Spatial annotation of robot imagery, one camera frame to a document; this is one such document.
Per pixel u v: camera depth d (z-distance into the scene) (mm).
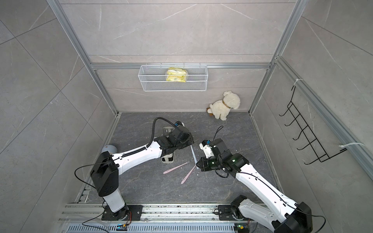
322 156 577
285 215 386
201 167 635
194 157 761
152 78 1009
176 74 880
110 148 888
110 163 491
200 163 636
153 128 635
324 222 418
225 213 725
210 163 645
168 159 890
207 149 687
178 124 752
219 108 1098
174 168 890
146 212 751
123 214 660
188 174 859
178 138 627
